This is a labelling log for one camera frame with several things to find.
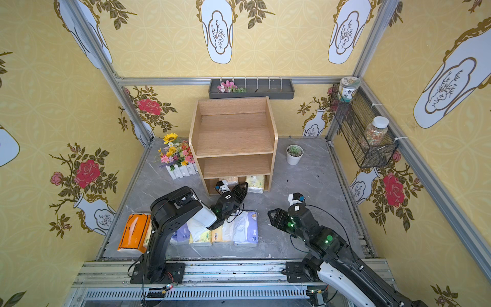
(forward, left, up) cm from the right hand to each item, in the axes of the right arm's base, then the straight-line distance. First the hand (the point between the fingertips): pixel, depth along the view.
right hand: (273, 213), depth 77 cm
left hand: (+18, +14, -8) cm, 24 cm away
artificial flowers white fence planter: (+25, +46, +3) cm, 53 cm away
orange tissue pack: (-9, +55, -4) cm, 56 cm away
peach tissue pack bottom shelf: (+18, +19, -6) cm, 27 cm away
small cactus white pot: (+36, -13, -5) cm, 39 cm away
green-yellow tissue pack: (-9, +52, -7) cm, 53 cm away
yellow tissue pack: (-7, +31, -4) cm, 32 cm away
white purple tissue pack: (-4, +11, -6) cm, 14 cm away
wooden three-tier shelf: (+22, +17, +19) cm, 33 cm away
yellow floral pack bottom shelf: (+17, +7, -6) cm, 19 cm away
